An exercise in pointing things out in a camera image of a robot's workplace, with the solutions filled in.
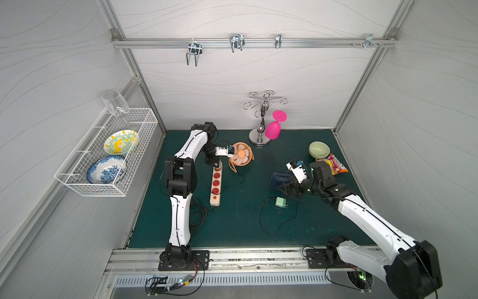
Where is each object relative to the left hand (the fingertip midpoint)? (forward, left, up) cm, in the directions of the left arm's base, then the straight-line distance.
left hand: (215, 159), depth 98 cm
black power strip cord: (-27, +5, -5) cm, 27 cm away
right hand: (-16, -35, +7) cm, 39 cm away
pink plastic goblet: (+15, -31, +8) cm, 36 cm away
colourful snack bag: (-1, -65, -3) cm, 65 cm away
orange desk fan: (+3, -15, +1) cm, 15 cm away
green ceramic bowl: (+12, -60, -4) cm, 61 cm away
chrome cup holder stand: (+22, -24, -5) cm, 33 cm away
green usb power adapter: (-21, -34, -6) cm, 40 cm away
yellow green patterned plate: (-12, +32, +27) cm, 43 cm away
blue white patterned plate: (-24, +32, +26) cm, 48 cm away
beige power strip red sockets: (-13, -2, -5) cm, 14 cm away
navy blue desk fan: (-12, -33, +2) cm, 35 cm away
